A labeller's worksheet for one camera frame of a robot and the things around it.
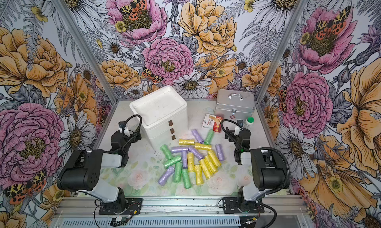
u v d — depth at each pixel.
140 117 0.75
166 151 0.91
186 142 0.94
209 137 0.99
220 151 0.92
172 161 0.87
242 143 0.72
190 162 0.87
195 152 0.91
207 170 0.84
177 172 0.83
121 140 0.73
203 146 0.93
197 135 0.99
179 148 0.92
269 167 0.51
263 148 0.54
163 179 0.81
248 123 0.97
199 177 0.83
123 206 0.68
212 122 1.03
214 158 0.89
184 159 0.88
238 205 0.69
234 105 1.01
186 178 0.81
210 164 0.85
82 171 0.46
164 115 0.81
